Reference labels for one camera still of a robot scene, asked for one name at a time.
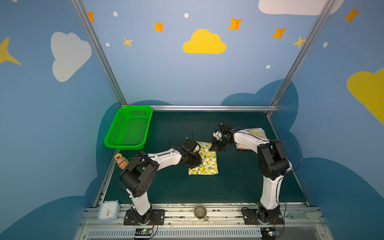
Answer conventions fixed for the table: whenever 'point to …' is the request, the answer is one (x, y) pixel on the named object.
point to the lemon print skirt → (209, 164)
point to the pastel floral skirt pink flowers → (258, 131)
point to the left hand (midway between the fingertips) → (205, 163)
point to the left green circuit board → (143, 231)
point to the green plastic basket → (129, 130)
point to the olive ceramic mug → (200, 212)
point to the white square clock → (108, 211)
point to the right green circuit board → (268, 233)
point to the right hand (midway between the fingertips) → (211, 148)
